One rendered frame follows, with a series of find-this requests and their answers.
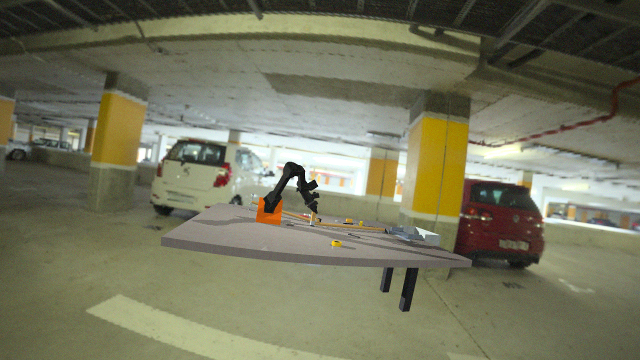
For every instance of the long wooden-handled scraper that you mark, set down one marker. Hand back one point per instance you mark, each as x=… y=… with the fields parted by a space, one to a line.
x=313 y=223

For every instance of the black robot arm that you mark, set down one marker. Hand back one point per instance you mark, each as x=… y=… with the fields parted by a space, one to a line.
x=290 y=170

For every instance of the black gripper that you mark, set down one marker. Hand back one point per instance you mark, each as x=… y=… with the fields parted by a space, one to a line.
x=310 y=204

